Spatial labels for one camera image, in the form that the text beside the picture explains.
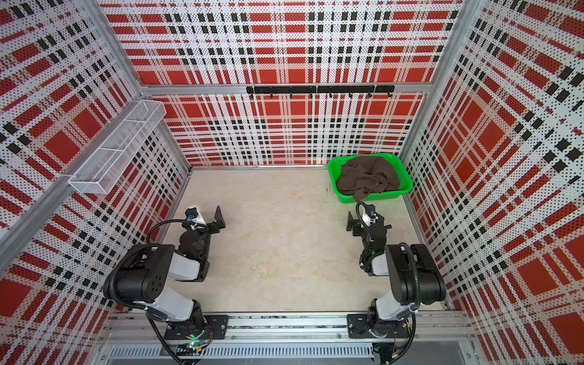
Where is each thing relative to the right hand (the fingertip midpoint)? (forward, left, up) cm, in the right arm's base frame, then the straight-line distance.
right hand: (363, 211), depth 92 cm
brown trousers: (+24, -3, -5) cm, 25 cm away
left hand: (-1, +62, +4) cm, 62 cm away
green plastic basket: (+17, -23, -3) cm, 29 cm away
